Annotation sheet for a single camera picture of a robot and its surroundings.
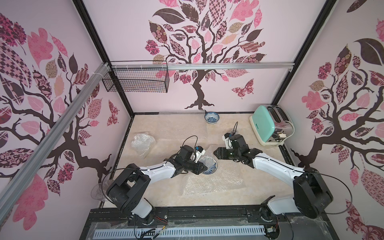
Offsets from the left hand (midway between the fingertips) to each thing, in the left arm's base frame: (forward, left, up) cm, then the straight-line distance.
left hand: (207, 171), depth 83 cm
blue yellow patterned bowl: (+5, -2, +1) cm, 5 cm away
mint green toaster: (+24, -41, +12) cm, 49 cm away
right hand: (+10, -7, +5) cm, 13 cm away
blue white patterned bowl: (+46, -7, -3) cm, 46 cm away
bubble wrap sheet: (+19, +41, +1) cm, 46 cm away
